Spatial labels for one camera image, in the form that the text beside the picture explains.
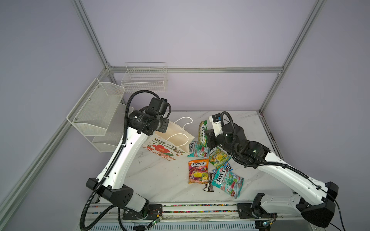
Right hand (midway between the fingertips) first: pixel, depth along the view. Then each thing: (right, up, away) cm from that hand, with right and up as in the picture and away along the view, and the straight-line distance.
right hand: (203, 131), depth 68 cm
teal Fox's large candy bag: (+15, -29, +13) cm, 36 cm away
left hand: (-23, +4, +2) cm, 23 cm away
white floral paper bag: (-15, -8, +20) cm, 26 cm away
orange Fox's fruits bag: (-2, -25, +16) cm, 30 cm away
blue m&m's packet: (+17, -23, +20) cm, 35 cm away
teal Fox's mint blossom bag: (-2, -14, +26) cm, 29 cm away
